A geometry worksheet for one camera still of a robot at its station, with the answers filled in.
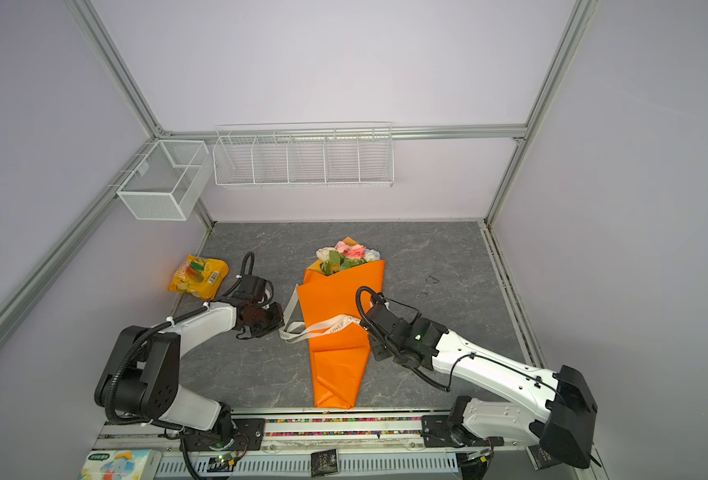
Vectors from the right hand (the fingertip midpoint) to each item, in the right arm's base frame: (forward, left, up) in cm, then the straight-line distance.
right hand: (381, 338), depth 77 cm
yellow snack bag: (+25, +60, -7) cm, 66 cm away
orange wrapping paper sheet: (-2, +12, -10) cm, 16 cm away
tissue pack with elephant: (-27, +58, -5) cm, 64 cm away
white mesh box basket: (+46, +68, +16) cm, 84 cm away
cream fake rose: (+35, +19, -7) cm, 40 cm away
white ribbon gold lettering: (+7, +16, -9) cm, 20 cm away
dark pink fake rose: (+31, +8, -3) cm, 32 cm away
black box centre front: (-26, +14, -10) cm, 31 cm away
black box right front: (-25, -37, -11) cm, 46 cm away
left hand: (+9, +29, -10) cm, 32 cm away
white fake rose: (+34, +2, -7) cm, 35 cm away
